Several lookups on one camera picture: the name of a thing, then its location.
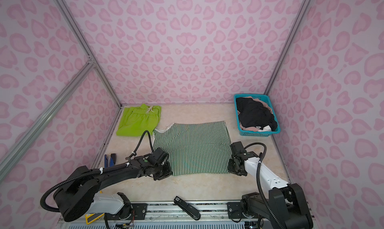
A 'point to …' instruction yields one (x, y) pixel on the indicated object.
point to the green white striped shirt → (195, 147)
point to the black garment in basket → (252, 113)
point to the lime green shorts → (136, 120)
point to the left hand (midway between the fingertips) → (175, 174)
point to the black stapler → (189, 209)
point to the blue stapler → (109, 161)
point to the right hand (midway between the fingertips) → (232, 168)
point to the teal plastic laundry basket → (252, 133)
